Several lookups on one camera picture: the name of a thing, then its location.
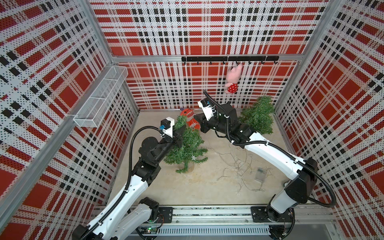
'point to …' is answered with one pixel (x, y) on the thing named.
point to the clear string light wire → (240, 166)
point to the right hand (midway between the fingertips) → (197, 116)
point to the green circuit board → (149, 230)
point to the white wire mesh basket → (94, 108)
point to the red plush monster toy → (189, 114)
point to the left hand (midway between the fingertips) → (184, 124)
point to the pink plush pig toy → (232, 79)
